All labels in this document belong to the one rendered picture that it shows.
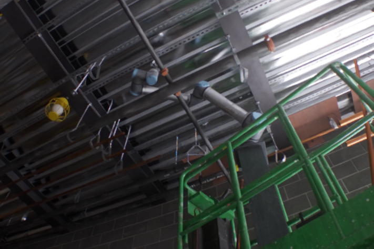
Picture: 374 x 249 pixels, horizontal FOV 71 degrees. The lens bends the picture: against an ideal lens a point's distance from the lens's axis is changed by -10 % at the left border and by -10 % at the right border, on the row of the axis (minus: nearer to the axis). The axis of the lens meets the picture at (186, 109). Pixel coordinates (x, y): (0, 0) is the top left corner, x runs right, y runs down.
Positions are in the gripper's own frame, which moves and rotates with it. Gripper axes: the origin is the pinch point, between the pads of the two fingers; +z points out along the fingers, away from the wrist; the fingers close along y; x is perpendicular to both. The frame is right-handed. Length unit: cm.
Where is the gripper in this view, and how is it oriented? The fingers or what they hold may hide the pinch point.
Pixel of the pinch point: (155, 65)
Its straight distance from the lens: 279.0
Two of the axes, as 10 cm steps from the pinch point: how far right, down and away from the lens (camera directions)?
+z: 0.0, -5.1, 8.6
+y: -4.6, -7.6, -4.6
